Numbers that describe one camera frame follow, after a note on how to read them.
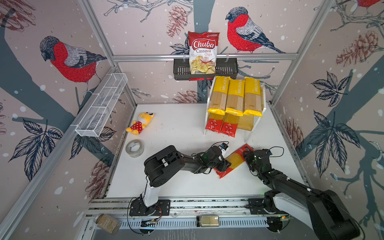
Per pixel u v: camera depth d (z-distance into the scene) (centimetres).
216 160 74
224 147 80
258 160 69
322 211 42
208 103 76
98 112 75
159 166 47
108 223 66
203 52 85
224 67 95
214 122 86
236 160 88
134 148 96
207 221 68
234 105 73
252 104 73
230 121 88
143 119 102
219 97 76
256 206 73
